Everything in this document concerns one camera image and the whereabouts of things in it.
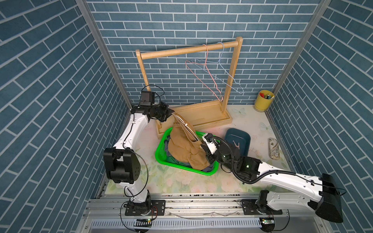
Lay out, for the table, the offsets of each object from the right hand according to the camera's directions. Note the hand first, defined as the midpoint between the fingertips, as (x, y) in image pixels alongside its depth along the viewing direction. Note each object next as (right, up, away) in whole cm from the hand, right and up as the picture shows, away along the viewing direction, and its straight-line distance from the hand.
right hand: (204, 144), depth 72 cm
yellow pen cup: (+48, +28, +37) cm, 67 cm away
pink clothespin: (+25, -5, +24) cm, 35 cm away
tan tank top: (-10, -3, +11) cm, 15 cm away
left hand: (-14, +19, +11) cm, 26 cm away
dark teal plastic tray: (+27, -1, +29) cm, 40 cm away
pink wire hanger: (+5, +45, +27) cm, 53 cm away
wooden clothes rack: (+1, +14, +44) cm, 46 cm away
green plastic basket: (-25, -10, +17) cm, 32 cm away
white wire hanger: (-9, +8, +15) cm, 19 cm away
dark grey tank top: (+3, -15, +9) cm, 18 cm away
